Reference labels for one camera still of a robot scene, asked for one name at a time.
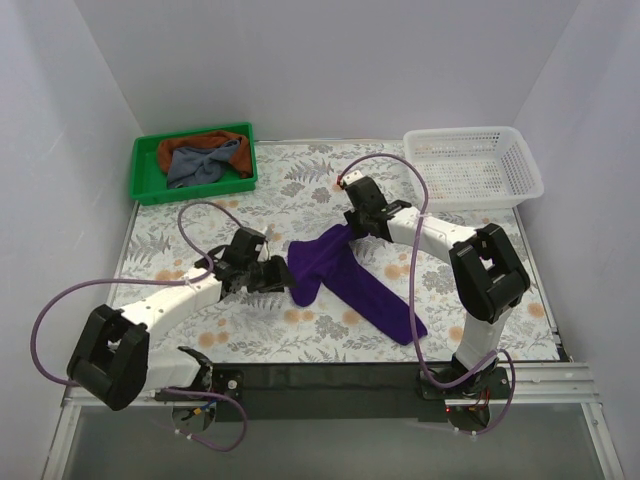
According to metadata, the purple towel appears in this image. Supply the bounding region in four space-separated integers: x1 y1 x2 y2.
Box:
287 225 413 346

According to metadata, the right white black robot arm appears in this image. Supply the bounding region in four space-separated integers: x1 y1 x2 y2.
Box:
338 171 530 392

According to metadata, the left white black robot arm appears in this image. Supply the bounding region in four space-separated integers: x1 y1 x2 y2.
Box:
67 227 296 411

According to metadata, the floral table mat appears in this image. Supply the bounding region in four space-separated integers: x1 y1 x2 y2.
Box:
97 141 561 364

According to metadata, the orange brown towel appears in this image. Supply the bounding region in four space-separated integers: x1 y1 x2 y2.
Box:
156 130 253 178

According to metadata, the white plastic basket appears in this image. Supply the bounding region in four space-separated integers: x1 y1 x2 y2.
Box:
403 126 544 212

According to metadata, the grey blue towel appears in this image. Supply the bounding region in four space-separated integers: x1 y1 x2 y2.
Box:
167 140 241 189

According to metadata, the green plastic tray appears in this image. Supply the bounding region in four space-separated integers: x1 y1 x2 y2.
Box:
129 122 259 205

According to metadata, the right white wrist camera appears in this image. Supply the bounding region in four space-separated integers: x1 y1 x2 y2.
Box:
337 170 364 190

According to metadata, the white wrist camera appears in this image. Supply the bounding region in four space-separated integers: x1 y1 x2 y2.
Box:
337 170 364 190
262 224 281 242

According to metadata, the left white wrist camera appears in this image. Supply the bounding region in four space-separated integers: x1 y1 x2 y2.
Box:
262 224 281 242

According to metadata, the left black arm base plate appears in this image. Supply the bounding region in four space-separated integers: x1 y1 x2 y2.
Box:
154 367 245 401

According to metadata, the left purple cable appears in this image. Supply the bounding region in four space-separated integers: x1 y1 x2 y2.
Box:
30 201 249 453

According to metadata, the purple cable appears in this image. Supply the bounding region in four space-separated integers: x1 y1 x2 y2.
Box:
337 153 517 438
30 201 249 453

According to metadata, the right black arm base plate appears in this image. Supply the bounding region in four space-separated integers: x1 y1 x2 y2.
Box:
419 367 511 401

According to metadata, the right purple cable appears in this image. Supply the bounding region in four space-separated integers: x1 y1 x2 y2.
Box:
337 153 517 438

